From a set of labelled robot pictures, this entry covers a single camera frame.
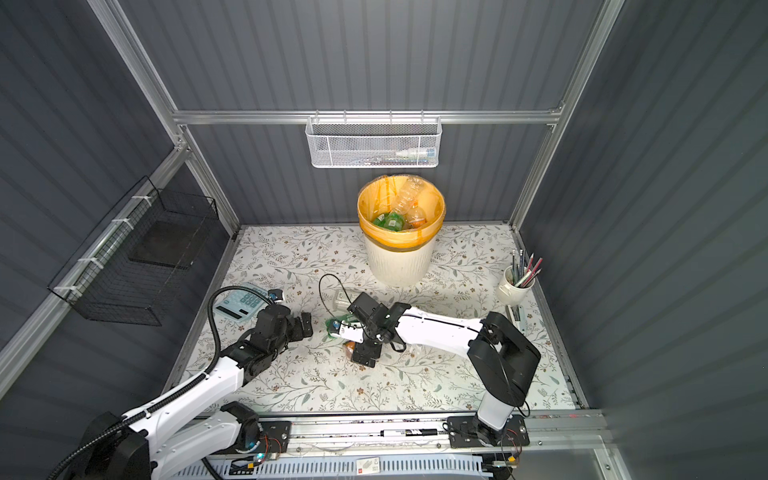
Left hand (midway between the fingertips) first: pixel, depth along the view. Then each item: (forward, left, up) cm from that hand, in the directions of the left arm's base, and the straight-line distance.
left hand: (295, 317), depth 86 cm
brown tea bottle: (-9, -16, -3) cm, 18 cm away
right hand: (-7, -20, -3) cm, 21 cm away
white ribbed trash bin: (+13, -31, +5) cm, 34 cm away
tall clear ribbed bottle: (+30, -36, +21) cm, 51 cm away
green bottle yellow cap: (+24, -29, +15) cm, 41 cm away
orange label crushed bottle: (+31, -38, +9) cm, 50 cm away
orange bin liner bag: (+34, -25, +15) cm, 45 cm away
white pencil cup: (+4, -65, +1) cm, 65 cm away
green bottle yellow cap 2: (-9, -13, +11) cm, 19 cm away
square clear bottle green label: (+6, -13, -1) cm, 15 cm away
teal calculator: (+9, +20, -6) cm, 23 cm away
